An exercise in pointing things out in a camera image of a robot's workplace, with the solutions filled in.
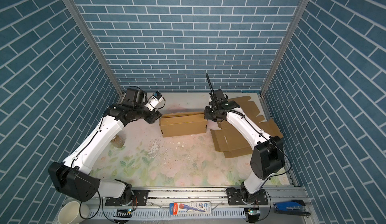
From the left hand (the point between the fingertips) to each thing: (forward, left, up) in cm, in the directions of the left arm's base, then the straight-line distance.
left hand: (157, 111), depth 79 cm
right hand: (+3, -26, -6) cm, 27 cm away
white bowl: (-42, +34, -20) cm, 57 cm away
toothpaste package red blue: (-41, -18, -23) cm, 50 cm away
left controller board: (-42, +15, -28) cm, 52 cm away
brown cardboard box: (-2, -13, -9) cm, 16 cm away
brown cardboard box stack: (-5, -43, -26) cm, 50 cm away
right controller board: (-44, -49, -28) cm, 71 cm away
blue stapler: (-42, -67, -20) cm, 81 cm away
